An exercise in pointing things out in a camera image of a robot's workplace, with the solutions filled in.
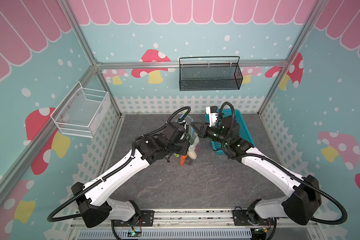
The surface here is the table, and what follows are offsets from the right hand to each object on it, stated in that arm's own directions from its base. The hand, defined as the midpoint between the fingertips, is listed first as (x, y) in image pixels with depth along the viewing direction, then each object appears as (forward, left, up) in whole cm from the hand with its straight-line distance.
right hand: (190, 123), depth 70 cm
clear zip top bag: (-4, -1, -4) cm, 6 cm away
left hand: (-8, +2, -7) cm, 11 cm away
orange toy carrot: (-5, +4, -25) cm, 25 cm away
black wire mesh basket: (+39, -11, 0) cm, 40 cm away
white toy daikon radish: (-4, -1, -23) cm, 23 cm away
